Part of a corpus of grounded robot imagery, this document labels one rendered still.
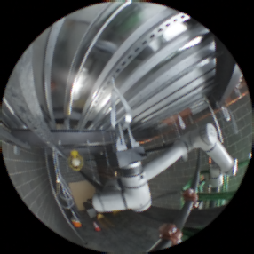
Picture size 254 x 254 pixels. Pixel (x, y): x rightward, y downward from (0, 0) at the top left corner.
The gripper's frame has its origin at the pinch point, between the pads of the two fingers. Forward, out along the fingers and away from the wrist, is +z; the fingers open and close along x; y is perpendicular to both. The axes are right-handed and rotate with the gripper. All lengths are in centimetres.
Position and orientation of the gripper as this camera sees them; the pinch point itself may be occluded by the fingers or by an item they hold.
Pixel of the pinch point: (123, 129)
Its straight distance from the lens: 32.6
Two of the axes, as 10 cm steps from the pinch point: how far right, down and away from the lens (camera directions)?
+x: -7.6, -0.2, -6.5
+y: 6.2, -3.6, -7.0
